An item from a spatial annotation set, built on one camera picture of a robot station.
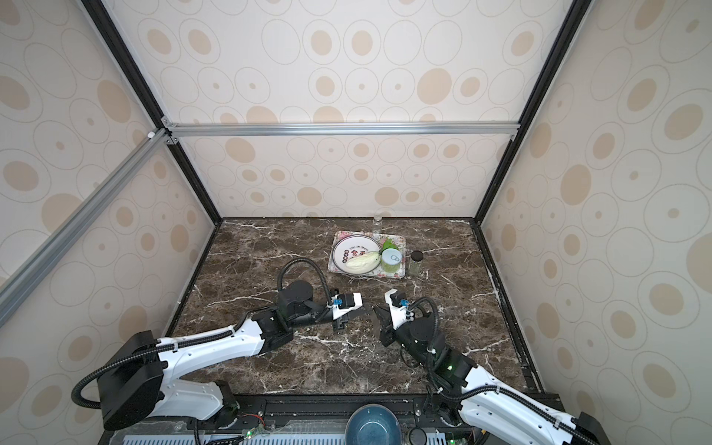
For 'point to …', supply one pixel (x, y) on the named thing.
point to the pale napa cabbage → (367, 260)
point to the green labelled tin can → (391, 259)
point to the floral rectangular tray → (379, 237)
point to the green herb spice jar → (415, 266)
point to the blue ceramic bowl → (373, 425)
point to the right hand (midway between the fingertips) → (386, 305)
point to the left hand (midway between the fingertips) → (375, 307)
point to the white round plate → (350, 246)
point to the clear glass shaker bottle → (377, 222)
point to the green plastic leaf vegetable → (387, 245)
